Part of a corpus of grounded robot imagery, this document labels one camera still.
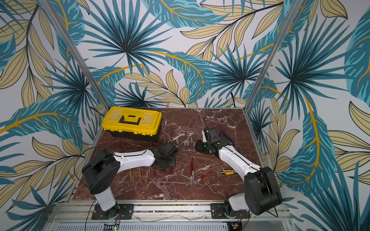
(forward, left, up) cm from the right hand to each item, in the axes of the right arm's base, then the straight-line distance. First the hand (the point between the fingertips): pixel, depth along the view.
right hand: (197, 146), depth 88 cm
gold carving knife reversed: (-12, +35, -8) cm, 37 cm away
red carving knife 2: (-11, +16, -10) cm, 22 cm away
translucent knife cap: (+8, +7, -9) cm, 14 cm away
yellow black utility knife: (-13, -18, -9) cm, 24 cm away
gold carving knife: (-14, +39, -8) cm, 43 cm away
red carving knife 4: (-10, +3, -9) cm, 14 cm away
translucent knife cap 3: (+8, +1, -9) cm, 12 cm away
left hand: (-7, +15, -9) cm, 19 cm away
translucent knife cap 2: (+9, +5, -9) cm, 14 cm away
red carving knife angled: (-17, -1, -9) cm, 19 cm away
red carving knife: (-11, +20, -9) cm, 25 cm away
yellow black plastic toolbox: (+12, +39, +9) cm, 41 cm away
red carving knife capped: (-11, +26, -10) cm, 30 cm away
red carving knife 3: (-15, +4, -9) cm, 18 cm away
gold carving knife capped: (-11, +29, -9) cm, 32 cm away
